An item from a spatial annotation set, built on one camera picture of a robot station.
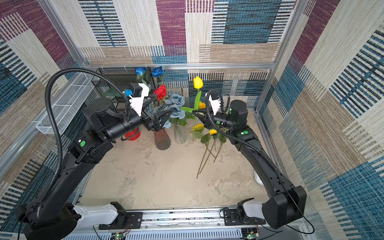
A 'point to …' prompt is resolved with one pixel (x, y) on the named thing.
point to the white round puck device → (258, 179)
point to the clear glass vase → (179, 133)
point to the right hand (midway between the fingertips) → (195, 113)
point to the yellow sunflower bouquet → (222, 139)
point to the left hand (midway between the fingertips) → (163, 102)
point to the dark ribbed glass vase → (162, 139)
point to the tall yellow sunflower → (212, 132)
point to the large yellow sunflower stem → (205, 139)
